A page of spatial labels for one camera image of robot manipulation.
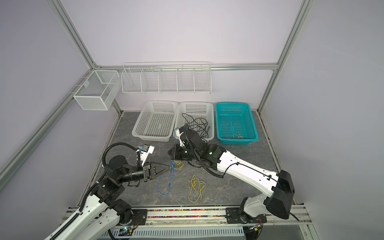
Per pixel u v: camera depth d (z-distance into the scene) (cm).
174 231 71
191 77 105
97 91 97
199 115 119
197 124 111
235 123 112
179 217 75
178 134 65
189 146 51
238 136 104
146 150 61
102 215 60
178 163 81
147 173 57
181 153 60
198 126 110
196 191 81
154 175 60
